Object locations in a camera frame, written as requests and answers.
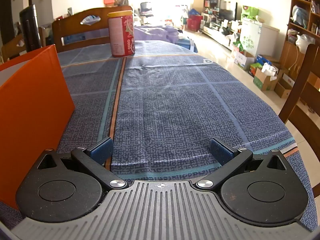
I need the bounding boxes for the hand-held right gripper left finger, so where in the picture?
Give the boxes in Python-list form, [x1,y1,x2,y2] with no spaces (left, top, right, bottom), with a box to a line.
[37,137,128,189]

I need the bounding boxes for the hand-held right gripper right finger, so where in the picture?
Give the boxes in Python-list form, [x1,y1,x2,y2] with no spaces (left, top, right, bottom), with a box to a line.
[195,137,288,189]

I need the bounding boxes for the orange storage box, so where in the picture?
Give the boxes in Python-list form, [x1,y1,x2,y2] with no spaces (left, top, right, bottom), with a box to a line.
[0,44,76,210]

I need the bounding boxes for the blue patterned tablecloth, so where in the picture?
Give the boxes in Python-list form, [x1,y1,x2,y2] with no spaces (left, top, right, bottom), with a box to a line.
[0,39,318,232]

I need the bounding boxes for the open green cardboard box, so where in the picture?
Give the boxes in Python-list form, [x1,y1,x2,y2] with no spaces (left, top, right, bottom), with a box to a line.
[253,66,279,91]

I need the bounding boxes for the small brown cardboard box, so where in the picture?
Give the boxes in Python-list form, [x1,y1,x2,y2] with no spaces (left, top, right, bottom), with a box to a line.
[274,74,296,98]

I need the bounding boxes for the white box with green print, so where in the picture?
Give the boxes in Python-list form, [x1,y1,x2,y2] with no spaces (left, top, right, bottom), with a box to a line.
[234,51,256,70]

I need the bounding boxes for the blue box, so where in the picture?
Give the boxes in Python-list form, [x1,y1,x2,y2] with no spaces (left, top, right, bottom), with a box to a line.
[256,54,279,67]

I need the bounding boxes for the wooden dining chair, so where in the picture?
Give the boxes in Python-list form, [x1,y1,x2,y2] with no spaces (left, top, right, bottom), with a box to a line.
[278,44,320,157]
[0,33,26,64]
[52,5,133,53]

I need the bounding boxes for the white television cabinet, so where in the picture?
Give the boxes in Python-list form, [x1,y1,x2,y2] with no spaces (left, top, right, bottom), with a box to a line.
[202,25,240,51]

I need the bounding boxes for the white chest freezer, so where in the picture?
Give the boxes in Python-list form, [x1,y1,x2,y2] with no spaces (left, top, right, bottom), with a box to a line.
[239,17,280,58]

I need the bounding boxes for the wooden bookshelf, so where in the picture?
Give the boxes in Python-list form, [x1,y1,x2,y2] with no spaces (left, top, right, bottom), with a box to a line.
[279,0,320,85]

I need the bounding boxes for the purple bedding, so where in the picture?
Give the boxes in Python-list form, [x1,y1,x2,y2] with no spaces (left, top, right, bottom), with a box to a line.
[134,25,179,43]

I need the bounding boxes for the red plastic baskets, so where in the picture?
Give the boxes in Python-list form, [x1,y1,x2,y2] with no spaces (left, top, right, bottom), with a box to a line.
[187,14,203,32]

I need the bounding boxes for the white plastic bag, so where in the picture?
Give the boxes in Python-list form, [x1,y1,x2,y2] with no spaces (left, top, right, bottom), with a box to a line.
[296,34,316,53]

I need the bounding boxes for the black television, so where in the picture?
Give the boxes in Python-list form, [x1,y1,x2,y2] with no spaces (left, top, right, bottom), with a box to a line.
[219,2,238,22]

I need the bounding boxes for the green and white box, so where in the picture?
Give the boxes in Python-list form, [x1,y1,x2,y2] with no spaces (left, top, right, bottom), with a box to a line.
[241,5,259,20]

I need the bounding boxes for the white standing air conditioner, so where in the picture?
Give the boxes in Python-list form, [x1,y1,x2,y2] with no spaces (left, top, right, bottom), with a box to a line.
[194,0,205,14]

